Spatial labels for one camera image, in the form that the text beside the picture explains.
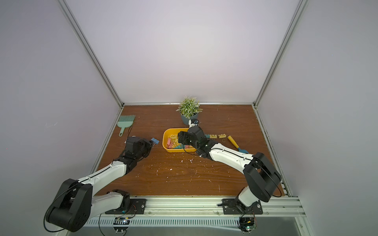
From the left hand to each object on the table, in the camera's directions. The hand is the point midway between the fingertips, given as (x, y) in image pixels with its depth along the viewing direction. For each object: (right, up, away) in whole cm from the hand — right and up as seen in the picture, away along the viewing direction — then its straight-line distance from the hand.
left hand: (155, 139), depth 88 cm
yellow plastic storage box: (+8, -3, +8) cm, 12 cm away
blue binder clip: (-1, -2, +4) cm, 4 cm away
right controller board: (+49, -38, -20) cm, 65 cm away
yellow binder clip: (+43, 0, +12) cm, 45 cm away
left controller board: (-13, -40, -17) cm, 45 cm away
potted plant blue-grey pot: (+20, +19, +7) cm, 28 cm away
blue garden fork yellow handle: (+50, -3, +9) cm, 50 cm away
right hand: (+17, +5, -5) cm, 18 cm away
